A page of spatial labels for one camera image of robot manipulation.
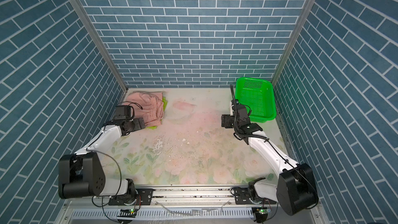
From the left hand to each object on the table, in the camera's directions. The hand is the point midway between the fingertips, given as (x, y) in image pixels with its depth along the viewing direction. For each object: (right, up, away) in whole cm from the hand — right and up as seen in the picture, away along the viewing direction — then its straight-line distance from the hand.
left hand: (135, 124), depth 90 cm
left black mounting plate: (+12, -33, -16) cm, 39 cm away
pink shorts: (+5, +11, +9) cm, 15 cm away
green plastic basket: (+83, +19, +29) cm, 90 cm away
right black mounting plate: (+59, -33, -16) cm, 70 cm away
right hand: (+54, +6, -4) cm, 54 cm away
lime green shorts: (+12, +14, +19) cm, 26 cm away
